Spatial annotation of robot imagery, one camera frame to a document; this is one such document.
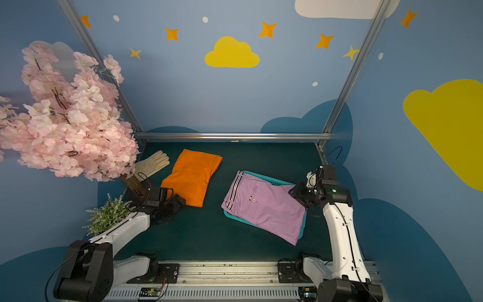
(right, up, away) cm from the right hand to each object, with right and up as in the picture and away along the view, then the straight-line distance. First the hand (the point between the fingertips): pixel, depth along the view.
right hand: (294, 191), depth 77 cm
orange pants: (-51, +5, +27) cm, 58 cm away
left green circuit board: (-58, -38, -5) cm, 69 cm away
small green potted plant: (-76, -9, -6) cm, 77 cm away
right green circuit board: (+4, -39, -5) cm, 40 cm away
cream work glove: (-77, +10, +34) cm, 84 cm away
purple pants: (-10, -7, +7) cm, 14 cm away
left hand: (-52, -8, +14) cm, 54 cm away
